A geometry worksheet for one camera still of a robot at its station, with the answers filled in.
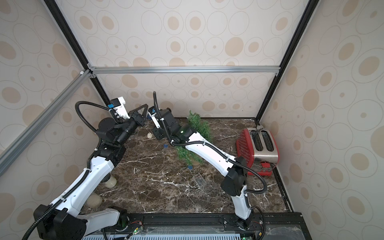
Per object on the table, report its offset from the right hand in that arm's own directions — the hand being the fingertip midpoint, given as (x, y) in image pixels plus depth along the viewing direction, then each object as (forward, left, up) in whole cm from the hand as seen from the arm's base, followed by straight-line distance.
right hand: (163, 122), depth 77 cm
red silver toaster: (-3, -52, -15) cm, 54 cm away
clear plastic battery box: (-18, -19, -29) cm, 39 cm away
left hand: (-4, +1, +15) cm, 15 cm away
